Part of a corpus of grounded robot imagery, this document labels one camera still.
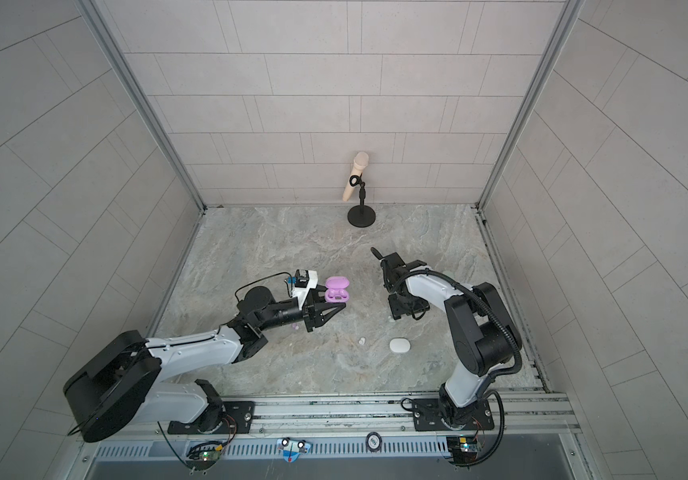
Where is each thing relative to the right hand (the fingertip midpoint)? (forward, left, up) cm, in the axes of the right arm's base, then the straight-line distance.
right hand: (406, 311), depth 91 cm
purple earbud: (-12, +29, +21) cm, 38 cm away
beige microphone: (+37, +11, +29) cm, 49 cm away
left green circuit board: (-33, +51, +4) cm, 61 cm away
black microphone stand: (+38, +11, +5) cm, 40 cm away
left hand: (-7, +17, +22) cm, 29 cm away
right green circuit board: (-35, -7, 0) cm, 35 cm away
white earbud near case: (-9, +14, +3) cm, 17 cm away
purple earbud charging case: (-5, +19, +24) cm, 31 cm away
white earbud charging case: (-11, +4, +3) cm, 12 cm away
